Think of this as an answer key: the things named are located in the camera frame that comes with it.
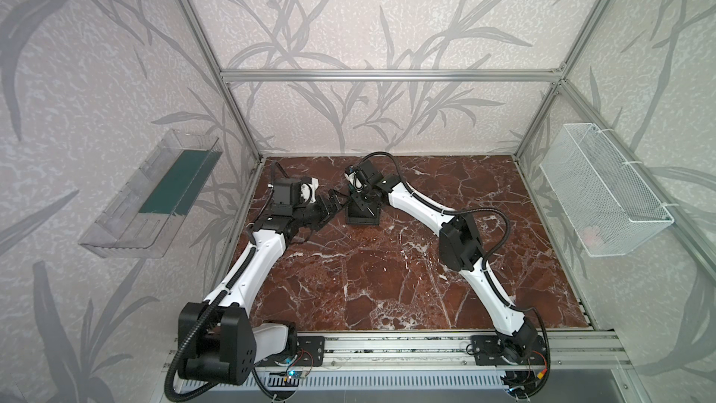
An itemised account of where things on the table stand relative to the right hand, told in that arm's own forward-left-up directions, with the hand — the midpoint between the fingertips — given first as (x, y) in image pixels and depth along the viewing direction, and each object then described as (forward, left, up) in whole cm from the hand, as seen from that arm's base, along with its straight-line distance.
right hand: (360, 187), depth 100 cm
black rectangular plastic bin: (-9, -3, -6) cm, 11 cm away
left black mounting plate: (-50, +13, -6) cm, 52 cm away
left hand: (-15, +3, +14) cm, 21 cm away
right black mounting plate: (-50, -36, -7) cm, 62 cm away
